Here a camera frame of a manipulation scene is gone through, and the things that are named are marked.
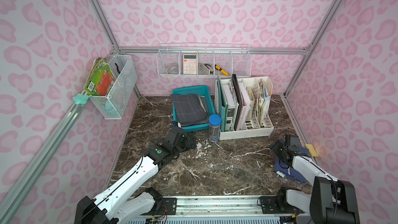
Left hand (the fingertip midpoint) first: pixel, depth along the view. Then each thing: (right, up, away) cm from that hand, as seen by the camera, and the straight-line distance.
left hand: (189, 137), depth 79 cm
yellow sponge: (+74, -11, +16) cm, 76 cm away
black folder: (+25, +22, +1) cm, 33 cm away
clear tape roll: (-12, +38, +16) cm, 43 cm away
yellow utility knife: (+17, +40, +19) cm, 47 cm away
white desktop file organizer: (+43, +6, +21) cm, 48 cm away
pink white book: (+27, +16, -4) cm, 32 cm away
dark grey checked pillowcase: (-1, +14, +25) cm, 29 cm away
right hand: (+49, -8, +12) cm, 51 cm away
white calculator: (-1, +42, +16) cm, 45 cm away
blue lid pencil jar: (+13, +8, +3) cm, 16 cm away
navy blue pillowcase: (+49, -17, +2) cm, 52 cm away
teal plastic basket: (+7, +28, +34) cm, 45 cm away
